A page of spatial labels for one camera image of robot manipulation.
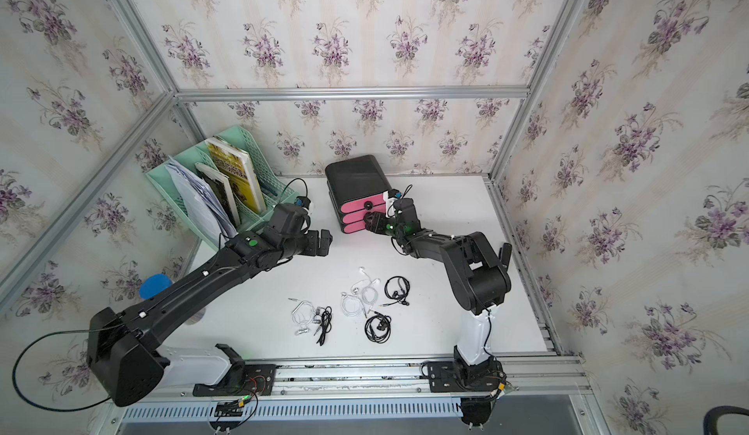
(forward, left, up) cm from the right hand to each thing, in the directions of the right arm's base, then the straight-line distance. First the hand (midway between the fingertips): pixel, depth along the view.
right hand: (371, 218), depth 95 cm
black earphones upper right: (-20, -9, -9) cm, 24 cm away
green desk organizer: (+18, +38, -6) cm, 43 cm away
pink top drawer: (+2, +2, +6) cm, 6 cm away
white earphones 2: (-29, +19, -9) cm, 35 cm away
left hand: (-14, +13, +9) cm, 21 cm away
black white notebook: (+4, +47, +11) cm, 49 cm away
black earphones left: (-32, +12, -9) cm, 35 cm away
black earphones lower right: (-32, -3, -9) cm, 34 cm away
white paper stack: (-8, +46, +16) cm, 49 cm away
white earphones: (-22, +2, -9) cm, 24 cm away
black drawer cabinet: (+7, +5, +7) cm, 11 cm away
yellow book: (+9, +43, +14) cm, 46 cm away
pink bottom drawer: (0, +6, -3) cm, 7 cm away
